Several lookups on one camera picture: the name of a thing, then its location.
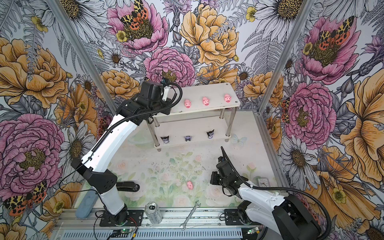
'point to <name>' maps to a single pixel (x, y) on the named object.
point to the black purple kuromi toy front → (187, 138)
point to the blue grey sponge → (87, 204)
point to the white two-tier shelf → (197, 98)
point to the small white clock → (263, 182)
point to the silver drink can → (153, 212)
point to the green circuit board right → (255, 230)
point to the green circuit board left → (126, 230)
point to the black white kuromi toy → (165, 139)
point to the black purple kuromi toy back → (210, 134)
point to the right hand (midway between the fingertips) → (212, 181)
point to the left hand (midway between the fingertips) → (166, 105)
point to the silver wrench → (196, 205)
